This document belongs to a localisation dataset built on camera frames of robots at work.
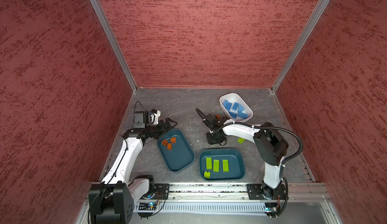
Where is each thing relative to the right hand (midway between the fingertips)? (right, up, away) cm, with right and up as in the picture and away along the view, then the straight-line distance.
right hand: (211, 144), depth 90 cm
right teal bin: (+13, -7, -7) cm, 16 cm away
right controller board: (+27, -24, -19) cm, 41 cm away
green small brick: (-4, -12, -13) cm, 18 cm away
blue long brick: (+13, +24, +18) cm, 33 cm away
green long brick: (-2, -8, -7) cm, 11 cm away
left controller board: (-31, -24, -20) cm, 44 cm away
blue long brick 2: (+19, +23, +17) cm, 34 cm away
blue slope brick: (+23, +22, +16) cm, 36 cm away
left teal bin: (-22, -3, -2) cm, 22 cm away
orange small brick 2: (-29, +2, -1) cm, 29 cm away
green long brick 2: (+2, -9, -9) cm, 13 cm away
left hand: (-22, +11, -10) cm, 27 cm away
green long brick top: (+7, -10, -8) cm, 14 cm away
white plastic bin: (+18, +29, +21) cm, 40 cm away
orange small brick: (-24, +3, -1) cm, 24 cm away
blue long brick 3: (+16, +17, +12) cm, 27 cm away
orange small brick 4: (+6, +16, +14) cm, 22 cm away
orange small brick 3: (-25, 0, -4) cm, 26 cm away
